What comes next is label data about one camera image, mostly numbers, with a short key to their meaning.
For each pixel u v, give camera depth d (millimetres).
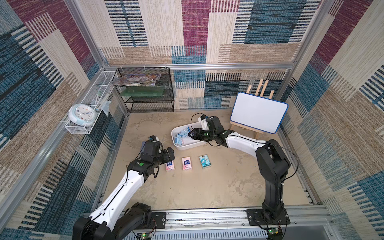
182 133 1021
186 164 896
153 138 729
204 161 912
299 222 730
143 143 633
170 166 893
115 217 431
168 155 734
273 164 509
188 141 975
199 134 812
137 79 866
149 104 1191
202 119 849
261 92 893
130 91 969
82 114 678
